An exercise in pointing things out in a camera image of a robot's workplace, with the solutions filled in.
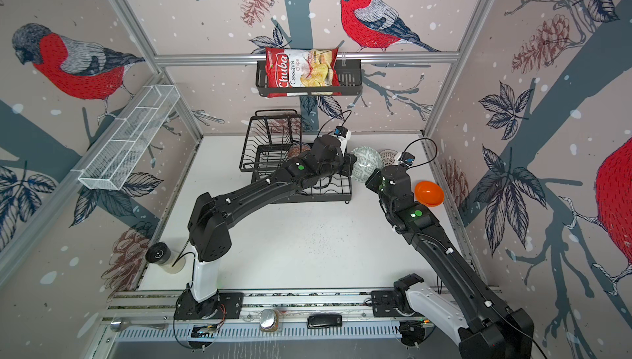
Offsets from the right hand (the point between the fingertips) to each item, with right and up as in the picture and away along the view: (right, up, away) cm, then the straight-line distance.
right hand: (370, 172), depth 76 cm
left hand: (-4, +5, +1) cm, 6 cm away
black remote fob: (-16, -41, -9) cm, 45 cm away
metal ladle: (-74, -44, -7) cm, 86 cm away
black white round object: (-63, -28, -1) cm, 69 cm away
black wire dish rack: (-39, +14, +28) cm, 50 cm away
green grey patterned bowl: (0, +4, +3) cm, 5 cm away
